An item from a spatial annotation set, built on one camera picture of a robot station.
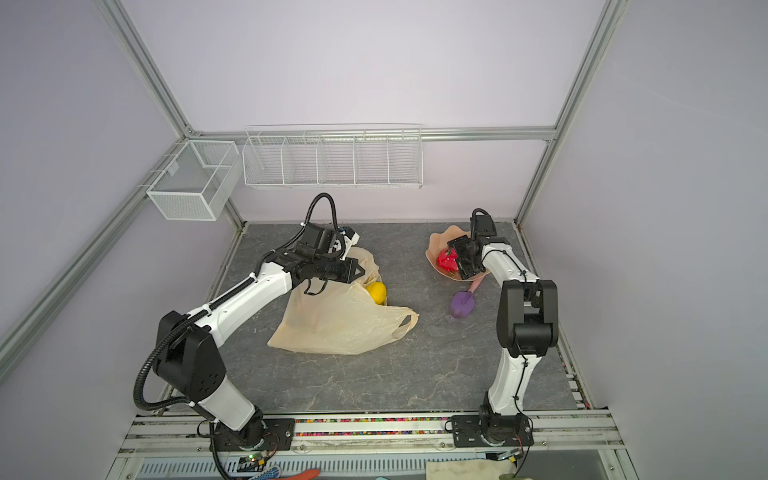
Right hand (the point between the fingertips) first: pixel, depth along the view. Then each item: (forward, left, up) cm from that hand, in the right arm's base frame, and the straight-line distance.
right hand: (453, 256), depth 98 cm
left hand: (-14, +28, +9) cm, 32 cm away
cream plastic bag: (-24, +34, +1) cm, 41 cm away
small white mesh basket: (+20, +85, +16) cm, 89 cm away
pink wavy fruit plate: (+12, +3, -7) cm, 14 cm away
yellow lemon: (-11, +25, -5) cm, 27 cm away
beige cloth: (-56, +2, -9) cm, 57 cm away
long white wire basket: (+26, +38, +21) cm, 51 cm away
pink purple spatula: (-12, -3, -9) cm, 15 cm away
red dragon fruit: (0, +1, -2) cm, 3 cm away
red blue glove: (-57, +47, -9) cm, 75 cm away
